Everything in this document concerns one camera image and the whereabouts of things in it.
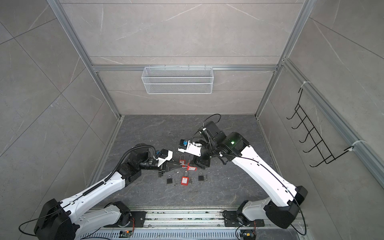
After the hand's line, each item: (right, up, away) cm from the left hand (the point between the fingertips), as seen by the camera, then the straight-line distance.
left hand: (181, 162), depth 68 cm
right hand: (+6, +4, -2) cm, 7 cm away
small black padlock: (-9, -15, +18) cm, 25 cm away
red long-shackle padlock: (+3, -2, +1) cm, 3 cm away
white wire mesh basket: (-5, +49, +32) cm, 59 cm away
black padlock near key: (+10, -14, +19) cm, 26 cm away
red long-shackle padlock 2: (+1, -14, +17) cm, 22 cm away
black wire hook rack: (+59, +6, -7) cm, 60 cm away
